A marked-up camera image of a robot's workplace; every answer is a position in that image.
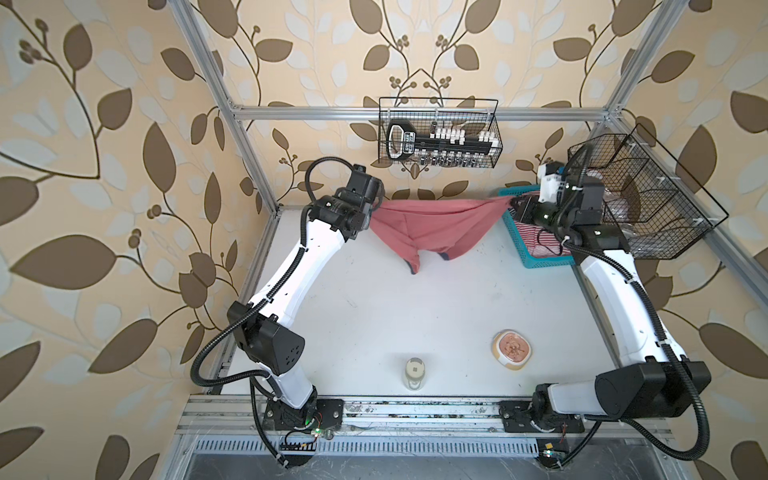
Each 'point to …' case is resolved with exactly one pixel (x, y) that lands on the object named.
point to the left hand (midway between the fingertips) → (348, 205)
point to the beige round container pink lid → (512, 349)
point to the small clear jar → (414, 374)
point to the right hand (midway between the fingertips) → (515, 202)
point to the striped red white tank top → (542, 243)
